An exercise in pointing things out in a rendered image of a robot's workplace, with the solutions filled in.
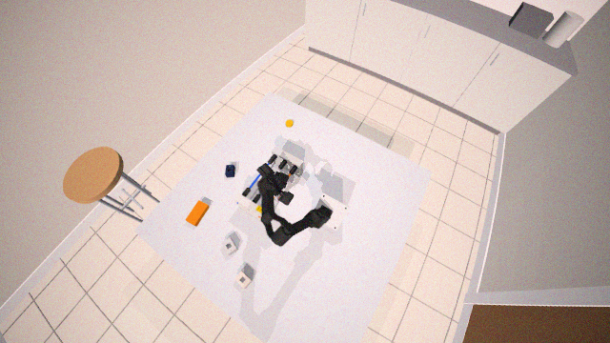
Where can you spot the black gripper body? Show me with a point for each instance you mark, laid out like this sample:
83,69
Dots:
286,197

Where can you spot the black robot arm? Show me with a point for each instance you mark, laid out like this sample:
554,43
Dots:
276,182

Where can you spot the orange rectangular block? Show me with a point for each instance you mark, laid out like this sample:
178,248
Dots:
197,213

